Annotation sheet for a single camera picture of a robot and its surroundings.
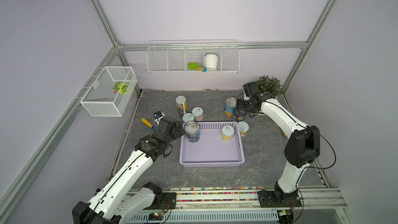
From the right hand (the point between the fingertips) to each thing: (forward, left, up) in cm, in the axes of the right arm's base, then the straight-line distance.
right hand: (241, 105), depth 91 cm
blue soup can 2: (+4, +6, -6) cm, 9 cm away
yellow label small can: (-12, +8, -10) cm, 18 cm away
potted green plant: (+13, -17, +5) cm, 21 cm away
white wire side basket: (-1, +73, +11) cm, 74 cm away
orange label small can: (-9, -2, -10) cm, 14 cm away
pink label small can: (+3, +27, -11) cm, 29 cm away
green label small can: (-1, +33, -11) cm, 35 cm away
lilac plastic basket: (-22, +18, -14) cm, 32 cm away
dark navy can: (-4, +1, -4) cm, 6 cm away
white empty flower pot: (+20, +18, +16) cm, 32 cm away
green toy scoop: (+24, +28, +10) cm, 38 cm away
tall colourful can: (+4, +36, -4) cm, 37 cm away
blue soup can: (-14, +29, -6) cm, 33 cm away
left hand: (-18, +37, +4) cm, 42 cm away
